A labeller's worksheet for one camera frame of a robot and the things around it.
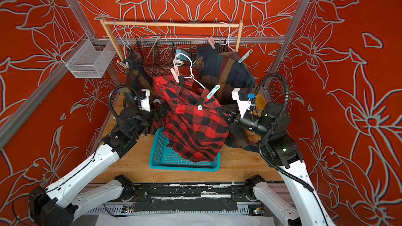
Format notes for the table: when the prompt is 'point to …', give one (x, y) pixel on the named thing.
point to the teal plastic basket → (163, 157)
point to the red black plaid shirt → (195, 124)
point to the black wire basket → (171, 51)
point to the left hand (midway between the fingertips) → (159, 97)
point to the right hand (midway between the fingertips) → (213, 109)
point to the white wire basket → (89, 58)
